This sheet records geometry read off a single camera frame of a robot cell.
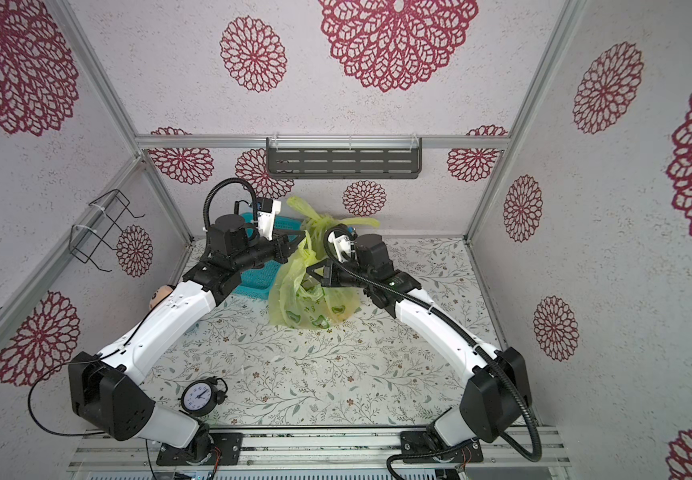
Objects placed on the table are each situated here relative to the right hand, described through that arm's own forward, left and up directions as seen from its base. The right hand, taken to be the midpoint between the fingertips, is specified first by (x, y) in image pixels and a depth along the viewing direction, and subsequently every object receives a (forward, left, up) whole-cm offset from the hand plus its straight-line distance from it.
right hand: (305, 268), depth 71 cm
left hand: (+8, +1, +3) cm, 9 cm away
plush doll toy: (+5, +49, -20) cm, 53 cm away
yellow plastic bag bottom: (-1, +3, -12) cm, 13 cm away
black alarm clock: (-22, +29, -28) cm, 46 cm away
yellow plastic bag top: (+25, +1, -10) cm, 27 cm away
